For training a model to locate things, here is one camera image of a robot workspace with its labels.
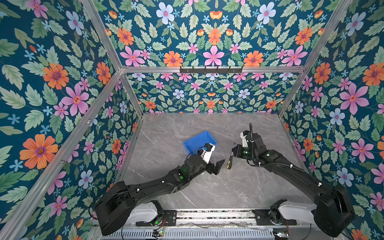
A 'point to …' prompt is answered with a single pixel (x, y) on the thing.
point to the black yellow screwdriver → (230, 161)
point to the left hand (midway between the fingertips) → (220, 154)
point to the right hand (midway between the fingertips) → (231, 148)
